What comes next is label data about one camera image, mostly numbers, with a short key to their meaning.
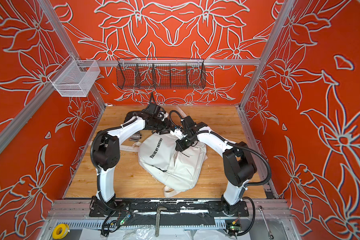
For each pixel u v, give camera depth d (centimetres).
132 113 112
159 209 73
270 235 66
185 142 75
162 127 82
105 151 53
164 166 85
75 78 92
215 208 73
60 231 68
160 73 98
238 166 46
